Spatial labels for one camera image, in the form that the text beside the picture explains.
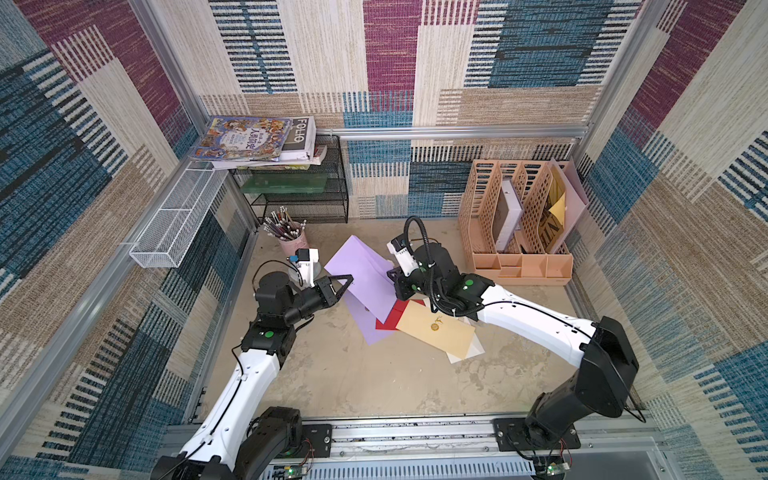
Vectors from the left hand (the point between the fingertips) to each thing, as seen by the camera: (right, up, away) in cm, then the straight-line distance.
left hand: (351, 278), depth 73 cm
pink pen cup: (-24, +8, +30) cm, 39 cm away
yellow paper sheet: (+59, +19, +16) cm, 64 cm away
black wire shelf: (-13, +25, +23) cm, 36 cm away
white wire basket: (-43, +9, -2) cm, 44 cm away
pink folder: (+62, +21, +12) cm, 66 cm away
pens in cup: (-26, +15, +24) cm, 38 cm away
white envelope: (+34, -22, +15) cm, 43 cm away
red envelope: (+11, -13, +22) cm, 28 cm away
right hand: (+8, +1, +6) cm, 10 cm away
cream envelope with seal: (+26, -18, +19) cm, 37 cm away
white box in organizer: (+48, +18, +23) cm, 57 cm away
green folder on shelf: (-26, +29, +30) cm, 50 cm away
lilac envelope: (+4, -1, +2) cm, 5 cm away
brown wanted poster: (+61, +14, +25) cm, 68 cm away
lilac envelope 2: (+2, -15, +21) cm, 26 cm away
